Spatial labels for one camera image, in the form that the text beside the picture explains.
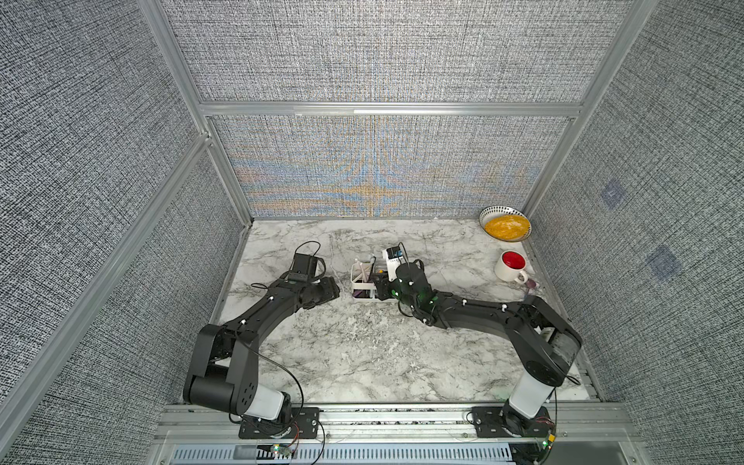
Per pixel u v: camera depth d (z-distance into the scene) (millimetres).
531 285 1003
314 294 789
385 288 777
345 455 701
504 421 644
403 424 747
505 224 1095
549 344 475
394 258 762
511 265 994
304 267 712
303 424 732
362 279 897
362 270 885
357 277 895
